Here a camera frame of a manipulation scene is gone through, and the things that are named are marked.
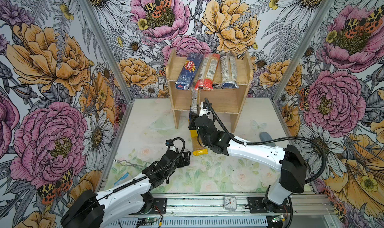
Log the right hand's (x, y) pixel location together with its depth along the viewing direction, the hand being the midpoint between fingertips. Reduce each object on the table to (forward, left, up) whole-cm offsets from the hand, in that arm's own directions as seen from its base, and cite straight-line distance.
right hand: (192, 117), depth 77 cm
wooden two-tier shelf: (+17, -20, -6) cm, 27 cm away
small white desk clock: (-34, -17, -26) cm, 46 cm away
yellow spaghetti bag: (-6, -2, -23) cm, 24 cm away
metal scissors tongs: (-13, +37, -26) cm, 47 cm away
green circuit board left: (-40, +21, -26) cm, 52 cm away
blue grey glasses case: (+2, -46, -25) cm, 52 cm away
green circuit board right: (-41, -39, -27) cm, 63 cm away
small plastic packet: (-21, +40, -26) cm, 52 cm away
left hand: (-12, +6, -20) cm, 25 cm away
